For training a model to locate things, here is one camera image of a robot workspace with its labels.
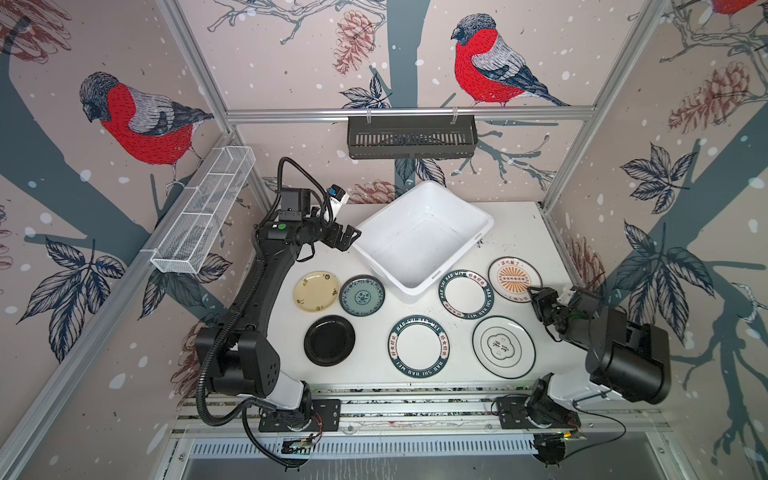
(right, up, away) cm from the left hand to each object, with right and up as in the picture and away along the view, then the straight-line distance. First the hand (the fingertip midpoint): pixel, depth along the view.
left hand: (343, 223), depth 80 cm
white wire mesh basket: (-38, -6, -9) cm, 39 cm away
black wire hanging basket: (+20, +31, +24) cm, 44 cm away
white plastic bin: (+24, -5, +32) cm, 41 cm away
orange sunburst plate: (+54, -18, +20) cm, 60 cm away
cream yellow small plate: (-12, -22, +16) cm, 30 cm away
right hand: (+58, -23, +13) cm, 63 cm away
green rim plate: (+38, -23, +16) cm, 47 cm away
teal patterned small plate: (+3, -23, +15) cm, 28 cm away
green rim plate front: (+21, -36, +6) cm, 42 cm away
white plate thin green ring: (+46, -36, +5) cm, 58 cm away
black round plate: (-5, -35, +6) cm, 35 cm away
